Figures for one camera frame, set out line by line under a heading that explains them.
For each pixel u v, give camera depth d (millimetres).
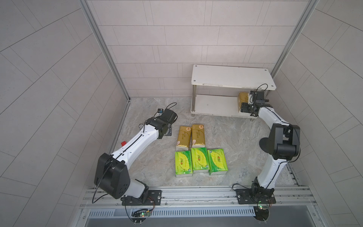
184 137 863
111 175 400
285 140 514
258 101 754
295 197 724
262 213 672
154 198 716
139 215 654
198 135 871
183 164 765
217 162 771
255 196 656
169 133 631
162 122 563
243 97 1007
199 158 787
